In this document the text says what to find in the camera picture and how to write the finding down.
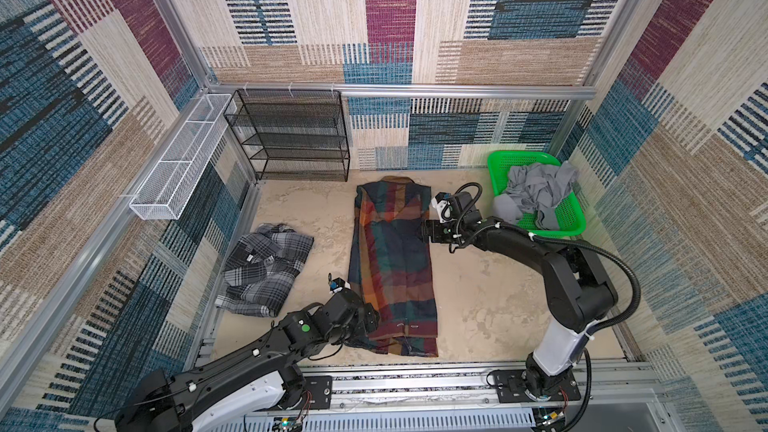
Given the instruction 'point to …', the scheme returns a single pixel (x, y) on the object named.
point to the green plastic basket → (571, 217)
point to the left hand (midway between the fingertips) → (371, 318)
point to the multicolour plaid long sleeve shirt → (391, 265)
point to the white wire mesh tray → (164, 193)
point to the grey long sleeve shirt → (535, 187)
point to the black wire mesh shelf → (292, 135)
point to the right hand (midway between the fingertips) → (427, 236)
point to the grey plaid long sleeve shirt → (260, 268)
